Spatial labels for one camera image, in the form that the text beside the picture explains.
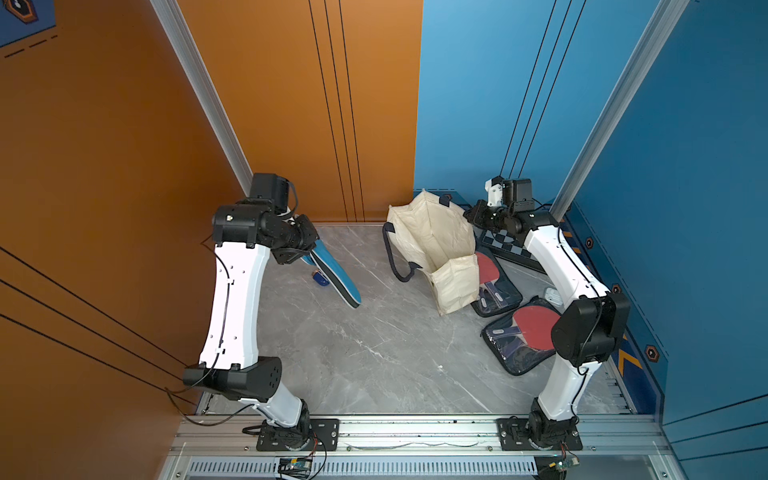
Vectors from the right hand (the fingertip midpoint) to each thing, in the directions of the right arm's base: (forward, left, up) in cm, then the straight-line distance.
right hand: (465, 212), depth 87 cm
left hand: (-17, +39, +8) cm, 43 cm away
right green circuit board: (-58, -19, -28) cm, 67 cm away
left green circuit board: (-59, +44, -29) cm, 79 cm away
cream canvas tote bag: (+10, +6, -20) cm, 23 cm away
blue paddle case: (-22, +37, +5) cm, 43 cm away
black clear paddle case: (-28, -17, -25) cm, 41 cm away
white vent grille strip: (-59, +27, -27) cm, 71 cm away
